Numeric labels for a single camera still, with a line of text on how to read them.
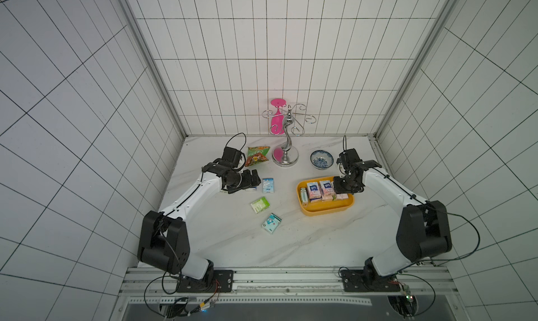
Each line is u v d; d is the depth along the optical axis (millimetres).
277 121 995
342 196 853
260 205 899
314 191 899
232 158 671
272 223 845
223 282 727
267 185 959
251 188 960
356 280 726
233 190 773
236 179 733
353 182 739
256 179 769
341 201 920
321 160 1067
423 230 439
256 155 1035
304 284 728
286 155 1102
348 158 713
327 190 899
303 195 899
